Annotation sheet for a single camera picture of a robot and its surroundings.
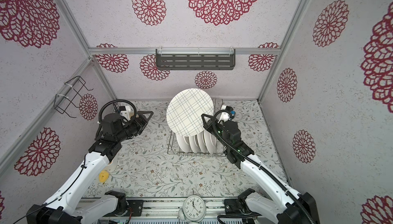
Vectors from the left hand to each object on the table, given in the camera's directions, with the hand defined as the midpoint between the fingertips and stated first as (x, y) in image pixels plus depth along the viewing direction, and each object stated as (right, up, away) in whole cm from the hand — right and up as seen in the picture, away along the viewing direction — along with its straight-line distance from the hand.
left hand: (151, 119), depth 75 cm
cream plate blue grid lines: (+16, +5, +1) cm, 17 cm away
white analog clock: (+21, -41, -5) cm, 47 cm away
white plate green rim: (+30, -12, +8) cm, 33 cm away
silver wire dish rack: (+8, -19, +21) cm, 30 cm away
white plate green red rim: (+15, -14, +9) cm, 23 cm away
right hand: (+24, +3, -5) cm, 25 cm away
